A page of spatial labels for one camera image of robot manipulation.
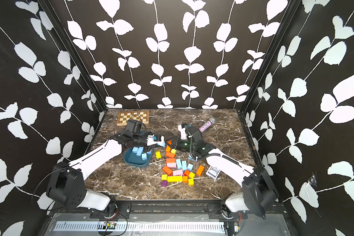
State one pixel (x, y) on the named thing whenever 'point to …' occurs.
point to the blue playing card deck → (213, 172)
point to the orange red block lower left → (167, 169)
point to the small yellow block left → (158, 154)
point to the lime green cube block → (173, 151)
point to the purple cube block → (164, 183)
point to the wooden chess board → (124, 116)
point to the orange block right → (200, 170)
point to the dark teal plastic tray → (131, 159)
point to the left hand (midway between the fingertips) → (161, 138)
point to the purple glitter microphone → (207, 125)
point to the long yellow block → (172, 179)
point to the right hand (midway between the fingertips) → (166, 141)
